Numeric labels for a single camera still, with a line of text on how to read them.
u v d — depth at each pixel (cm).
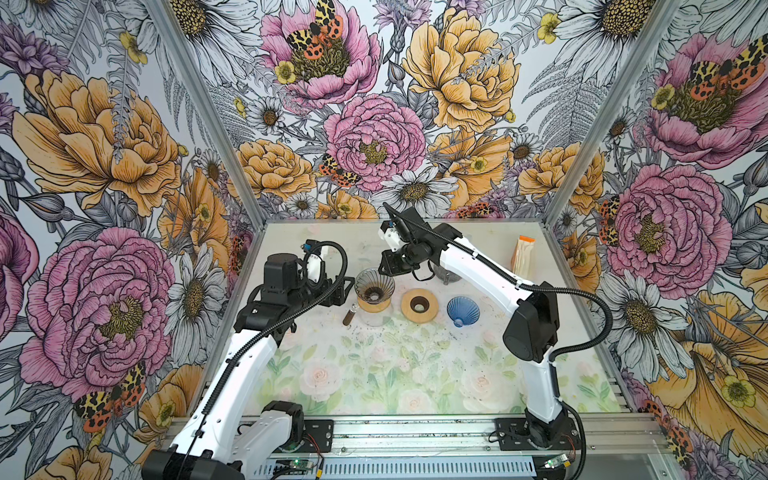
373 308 85
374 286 87
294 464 71
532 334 50
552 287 53
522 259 100
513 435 74
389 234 79
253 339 47
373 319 95
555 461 72
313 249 65
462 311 91
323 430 75
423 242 63
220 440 39
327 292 53
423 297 97
